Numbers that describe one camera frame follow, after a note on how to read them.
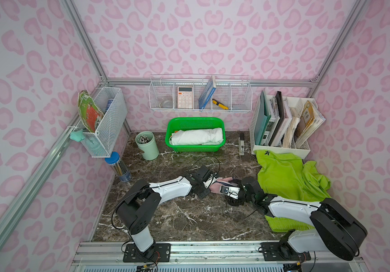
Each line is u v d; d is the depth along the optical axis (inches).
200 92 38.9
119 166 33.9
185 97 37.4
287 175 37.7
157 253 28.7
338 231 16.9
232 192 29.2
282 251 25.9
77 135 24.5
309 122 36.5
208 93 34.6
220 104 38.5
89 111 29.4
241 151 41.8
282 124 34.1
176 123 45.1
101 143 28.7
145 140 36.5
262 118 34.3
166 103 37.1
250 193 26.8
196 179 27.6
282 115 33.8
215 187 34.0
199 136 39.7
